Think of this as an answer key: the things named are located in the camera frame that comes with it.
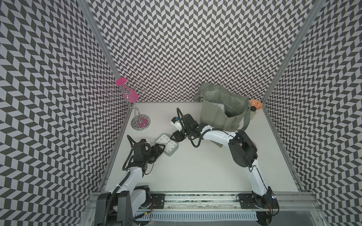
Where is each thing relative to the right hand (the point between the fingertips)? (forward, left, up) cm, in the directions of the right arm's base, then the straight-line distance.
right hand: (174, 137), depth 91 cm
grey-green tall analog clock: (-5, +1, -3) cm, 6 cm away
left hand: (-7, +6, -2) cm, 10 cm away
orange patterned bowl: (+32, -64, -3) cm, 72 cm away
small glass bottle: (+21, -57, +3) cm, 60 cm away
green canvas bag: (+21, -34, +3) cm, 40 cm away
